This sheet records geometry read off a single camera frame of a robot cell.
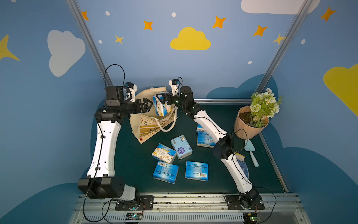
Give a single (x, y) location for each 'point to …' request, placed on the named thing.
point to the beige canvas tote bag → (144, 124)
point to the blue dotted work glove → (240, 158)
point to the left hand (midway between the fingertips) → (147, 102)
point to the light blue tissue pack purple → (182, 147)
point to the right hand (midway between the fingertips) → (163, 92)
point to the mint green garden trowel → (249, 146)
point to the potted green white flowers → (250, 120)
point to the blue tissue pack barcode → (204, 139)
